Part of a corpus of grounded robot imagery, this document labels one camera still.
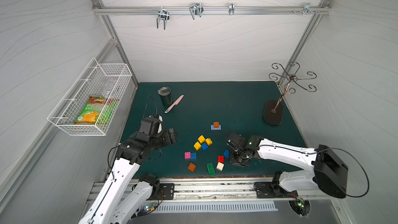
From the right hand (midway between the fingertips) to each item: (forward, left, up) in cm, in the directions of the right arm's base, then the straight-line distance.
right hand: (229, 161), depth 81 cm
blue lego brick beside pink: (+3, +20, -1) cm, 20 cm away
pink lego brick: (+3, +23, -1) cm, 23 cm away
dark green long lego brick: (-4, +10, -2) cm, 11 cm away
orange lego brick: (+21, +7, +2) cm, 22 cm away
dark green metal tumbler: (+38, +41, +7) cm, 56 cm away
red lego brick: (+1, +5, 0) cm, 5 cm away
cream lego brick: (-2, +5, -1) cm, 6 cm away
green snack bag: (+7, +58, +33) cm, 67 cm away
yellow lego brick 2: (+8, +18, 0) cm, 20 cm away
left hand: (+5, +29, +17) cm, 34 cm away
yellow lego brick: (+12, +16, 0) cm, 20 cm away
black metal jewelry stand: (+36, -31, 0) cm, 47 cm away
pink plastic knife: (+38, +36, -1) cm, 52 cm away
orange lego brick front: (-3, +20, -1) cm, 20 cm away
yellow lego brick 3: (+11, +12, 0) cm, 16 cm away
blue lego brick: (+8, +14, -1) cm, 16 cm away
